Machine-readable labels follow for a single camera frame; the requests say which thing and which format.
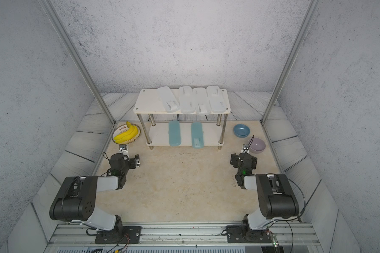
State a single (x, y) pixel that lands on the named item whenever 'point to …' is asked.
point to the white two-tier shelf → (161, 128)
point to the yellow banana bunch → (131, 132)
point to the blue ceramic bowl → (241, 130)
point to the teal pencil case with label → (197, 135)
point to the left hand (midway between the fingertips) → (132, 154)
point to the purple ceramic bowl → (258, 145)
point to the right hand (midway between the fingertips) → (245, 154)
